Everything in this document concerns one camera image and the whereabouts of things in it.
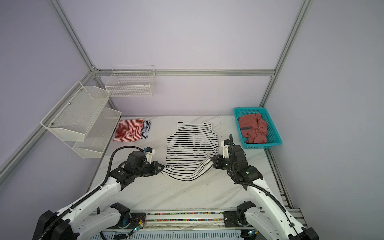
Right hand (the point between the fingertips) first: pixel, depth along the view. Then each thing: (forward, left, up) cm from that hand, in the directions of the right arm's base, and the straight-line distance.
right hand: (210, 157), depth 77 cm
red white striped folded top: (+29, +57, -12) cm, 65 cm away
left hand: (-3, +26, -6) cm, 27 cm away
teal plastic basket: (+22, -44, -13) cm, 51 cm away
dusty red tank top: (+28, -35, -14) cm, 47 cm away
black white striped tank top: (+15, +12, -18) cm, 26 cm away
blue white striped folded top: (+29, +47, -14) cm, 57 cm away
